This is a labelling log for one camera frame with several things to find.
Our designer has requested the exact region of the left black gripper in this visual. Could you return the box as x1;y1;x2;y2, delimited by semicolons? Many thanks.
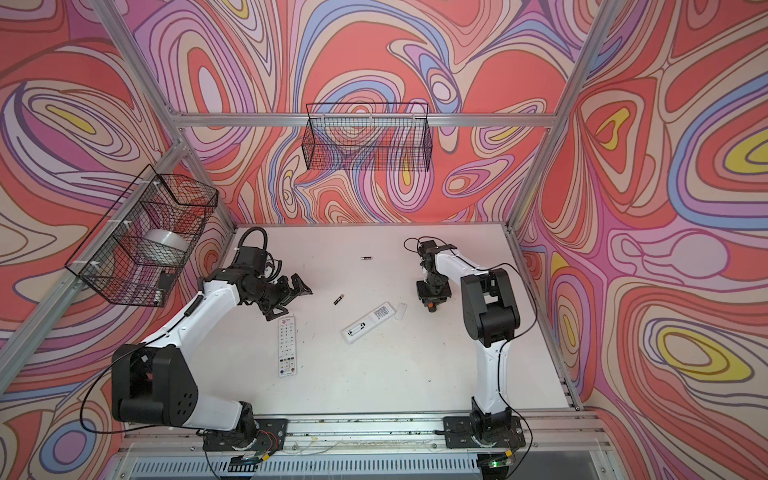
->
245;272;311;320

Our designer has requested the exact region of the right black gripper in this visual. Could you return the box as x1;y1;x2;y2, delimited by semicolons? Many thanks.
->
416;271;452;306

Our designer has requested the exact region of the white battery cover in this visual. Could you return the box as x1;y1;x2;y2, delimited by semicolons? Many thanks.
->
395;303;408;321

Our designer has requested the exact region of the white remote control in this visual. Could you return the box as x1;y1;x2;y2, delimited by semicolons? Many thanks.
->
340;302;396;345
278;316;297;378

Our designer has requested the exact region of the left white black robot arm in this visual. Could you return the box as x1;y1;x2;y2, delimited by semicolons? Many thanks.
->
110;226;311;439

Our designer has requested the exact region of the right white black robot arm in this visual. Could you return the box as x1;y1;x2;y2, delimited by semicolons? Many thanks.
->
416;238;521;443

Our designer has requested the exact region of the small black item in basket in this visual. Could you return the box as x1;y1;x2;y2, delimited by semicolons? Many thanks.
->
157;271;175;295

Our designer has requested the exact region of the white tape roll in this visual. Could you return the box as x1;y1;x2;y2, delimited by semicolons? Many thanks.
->
144;229;189;252

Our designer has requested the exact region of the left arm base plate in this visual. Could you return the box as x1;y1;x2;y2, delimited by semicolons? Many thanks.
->
202;418;289;454

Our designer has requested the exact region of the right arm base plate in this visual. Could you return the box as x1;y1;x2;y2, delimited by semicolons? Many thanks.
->
441;412;527;451

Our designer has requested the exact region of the black wire basket left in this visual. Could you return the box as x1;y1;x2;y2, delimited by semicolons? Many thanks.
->
65;166;219;308

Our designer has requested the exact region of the black wire basket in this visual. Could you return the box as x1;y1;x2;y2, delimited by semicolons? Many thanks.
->
301;101;433;172
65;166;219;308

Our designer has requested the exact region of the black wire basket back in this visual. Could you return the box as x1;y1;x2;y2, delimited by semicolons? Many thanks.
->
301;101;433;172

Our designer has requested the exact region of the aluminium front rail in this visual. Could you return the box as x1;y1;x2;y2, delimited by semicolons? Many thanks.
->
118;409;615;457

